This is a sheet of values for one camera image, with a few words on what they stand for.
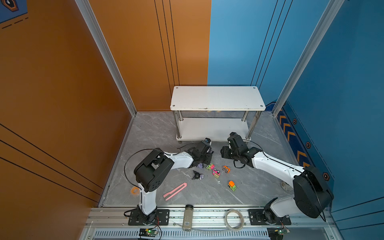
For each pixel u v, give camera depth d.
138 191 0.53
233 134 0.79
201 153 0.74
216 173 0.86
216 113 1.21
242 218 0.73
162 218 0.74
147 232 0.71
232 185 0.81
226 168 0.87
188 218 0.70
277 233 0.70
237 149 0.67
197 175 0.85
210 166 0.89
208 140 0.86
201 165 0.89
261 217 0.72
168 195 0.79
